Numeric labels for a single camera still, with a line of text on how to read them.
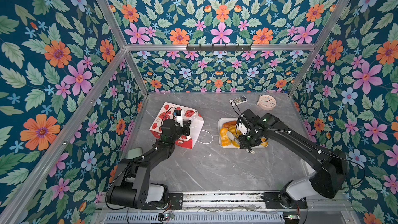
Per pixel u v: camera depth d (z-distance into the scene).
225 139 0.89
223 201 0.75
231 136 0.82
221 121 1.02
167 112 0.93
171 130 0.67
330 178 0.41
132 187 0.42
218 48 0.93
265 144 0.91
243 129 0.72
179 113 0.77
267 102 1.11
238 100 1.14
